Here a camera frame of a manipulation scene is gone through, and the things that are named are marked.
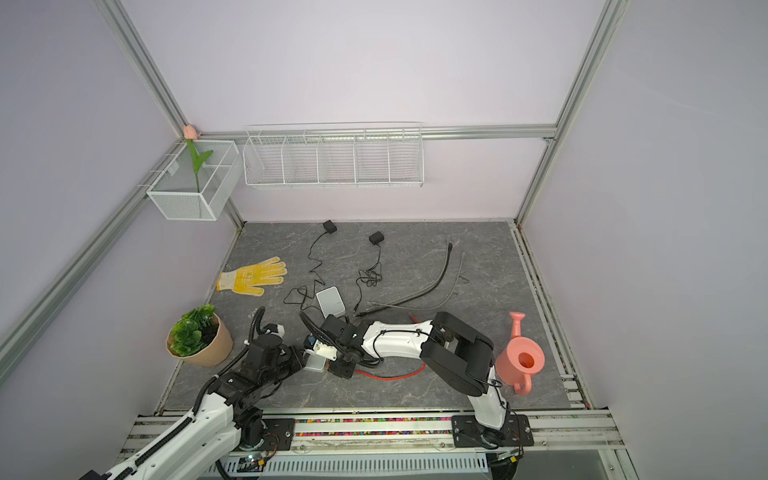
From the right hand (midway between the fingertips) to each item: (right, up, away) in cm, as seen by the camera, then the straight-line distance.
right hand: (335, 365), depth 85 cm
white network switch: (-5, +2, -1) cm, 6 cm away
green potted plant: (-33, +11, -10) cm, 36 cm away
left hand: (-7, +2, 0) cm, 7 cm away
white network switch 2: (-4, +16, +12) cm, 21 cm away
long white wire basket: (-3, +65, +14) cm, 67 cm away
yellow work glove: (-35, +23, +19) cm, 46 cm away
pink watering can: (+50, +6, -10) cm, 51 cm away
